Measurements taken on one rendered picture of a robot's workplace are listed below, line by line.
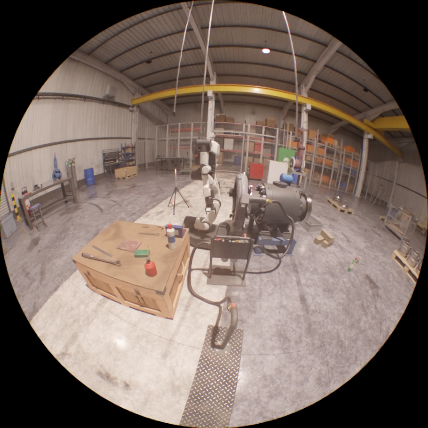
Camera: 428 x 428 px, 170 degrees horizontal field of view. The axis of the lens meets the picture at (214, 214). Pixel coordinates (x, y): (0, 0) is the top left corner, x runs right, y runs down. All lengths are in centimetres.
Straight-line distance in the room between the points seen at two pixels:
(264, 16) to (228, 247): 849
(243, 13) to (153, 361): 935
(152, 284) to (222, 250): 70
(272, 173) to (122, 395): 623
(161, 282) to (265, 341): 95
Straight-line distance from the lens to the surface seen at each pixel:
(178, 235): 136
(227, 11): 823
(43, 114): 895
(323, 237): 287
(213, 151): 161
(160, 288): 98
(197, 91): 1015
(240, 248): 134
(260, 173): 735
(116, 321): 151
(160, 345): 131
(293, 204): 195
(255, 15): 835
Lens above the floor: 124
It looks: 24 degrees down
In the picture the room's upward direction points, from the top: 3 degrees clockwise
